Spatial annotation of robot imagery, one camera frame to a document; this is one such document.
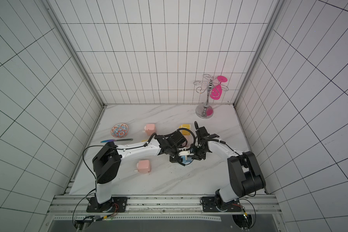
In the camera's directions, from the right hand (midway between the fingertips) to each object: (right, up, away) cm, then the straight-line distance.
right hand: (189, 152), depth 88 cm
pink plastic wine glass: (+24, +41, +25) cm, 54 cm away
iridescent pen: (-51, +6, +9) cm, 52 cm away
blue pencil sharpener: (-2, -3, -6) cm, 7 cm away
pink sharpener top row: (-26, +14, +9) cm, 31 cm away
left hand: (-8, -1, -3) cm, 9 cm away
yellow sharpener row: (-22, +13, -30) cm, 40 cm away
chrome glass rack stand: (+17, +27, +26) cm, 41 cm away
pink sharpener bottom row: (-27, -6, -9) cm, 29 cm away
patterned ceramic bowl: (-49, +13, +14) cm, 53 cm away
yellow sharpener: (-4, +16, -20) cm, 26 cm away
